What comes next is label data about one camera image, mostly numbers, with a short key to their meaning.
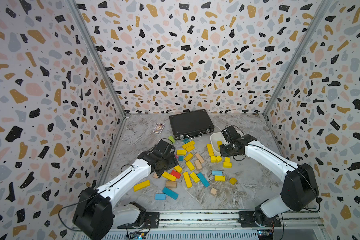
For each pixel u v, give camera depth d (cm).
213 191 82
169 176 88
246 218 74
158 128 110
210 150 97
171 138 106
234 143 63
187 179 87
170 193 83
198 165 92
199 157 96
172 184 84
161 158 64
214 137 101
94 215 39
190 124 112
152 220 74
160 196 81
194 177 88
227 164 92
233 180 88
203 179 88
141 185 85
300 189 43
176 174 88
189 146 102
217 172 90
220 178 88
